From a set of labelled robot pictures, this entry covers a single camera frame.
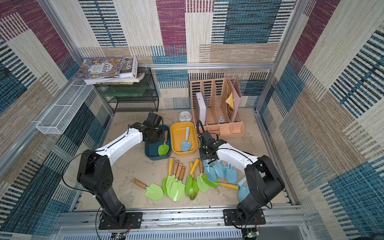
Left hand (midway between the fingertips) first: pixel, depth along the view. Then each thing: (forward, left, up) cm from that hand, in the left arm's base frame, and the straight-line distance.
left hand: (162, 136), depth 92 cm
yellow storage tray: (+9, -9, -10) cm, 16 cm away
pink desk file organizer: (+29, -33, -4) cm, 44 cm away
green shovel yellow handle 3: (-26, -30, -10) cm, 41 cm away
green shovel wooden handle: (-28, +3, -11) cm, 31 cm away
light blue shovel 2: (-19, -28, -7) cm, 35 cm away
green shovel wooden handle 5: (-27, -10, -9) cm, 31 cm away
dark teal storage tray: (-3, +8, -9) cm, 13 cm away
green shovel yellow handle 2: (-24, -16, -8) cm, 30 cm away
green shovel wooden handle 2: (-2, +1, -11) cm, 11 cm away
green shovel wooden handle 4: (-15, -10, -10) cm, 21 cm away
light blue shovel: (0, -14, -10) cm, 17 cm away
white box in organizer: (+14, -24, +9) cm, 29 cm away
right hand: (-8, -25, -6) cm, 27 cm away
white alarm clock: (+25, -13, -8) cm, 29 cm away
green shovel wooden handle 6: (-25, -24, -11) cm, 36 cm away
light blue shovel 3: (-17, -34, -10) cm, 39 cm away
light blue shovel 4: (-20, -40, -11) cm, 46 cm away
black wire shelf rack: (+22, +13, +13) cm, 29 cm away
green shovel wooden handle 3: (-21, -6, -11) cm, 24 cm away
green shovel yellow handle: (-19, -5, -10) cm, 22 cm away
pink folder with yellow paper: (+16, -44, +14) cm, 49 cm away
